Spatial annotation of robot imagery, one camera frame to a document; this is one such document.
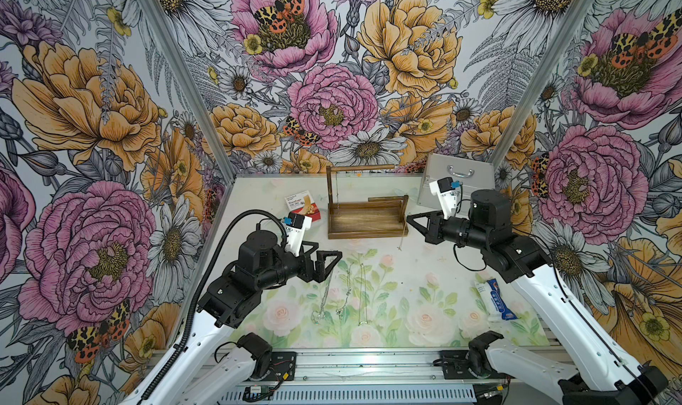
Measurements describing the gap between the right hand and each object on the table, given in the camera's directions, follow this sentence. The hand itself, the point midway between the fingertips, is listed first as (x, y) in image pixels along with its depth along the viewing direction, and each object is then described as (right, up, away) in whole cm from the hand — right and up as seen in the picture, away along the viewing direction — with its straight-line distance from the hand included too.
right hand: (407, 227), depth 67 cm
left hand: (-20, -8, 0) cm, 21 cm away
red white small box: (-33, +5, +41) cm, 53 cm away
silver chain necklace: (-17, -28, +17) cm, 37 cm away
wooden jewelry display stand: (-2, 0, +41) cm, 41 cm away
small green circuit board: (-40, -45, +5) cm, 61 cm away
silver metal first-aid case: (+33, +16, +34) cm, 50 cm away
